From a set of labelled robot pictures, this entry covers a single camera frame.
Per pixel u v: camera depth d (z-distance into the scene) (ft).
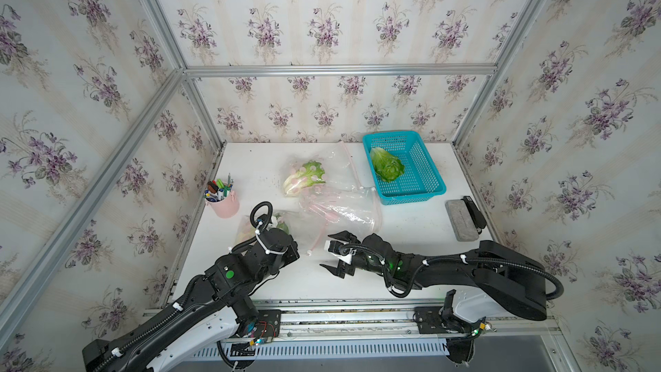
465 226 2.97
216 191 2.95
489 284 1.42
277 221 2.27
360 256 2.21
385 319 2.46
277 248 1.74
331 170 3.52
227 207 2.92
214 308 1.52
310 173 3.23
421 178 3.50
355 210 3.22
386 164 3.28
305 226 2.85
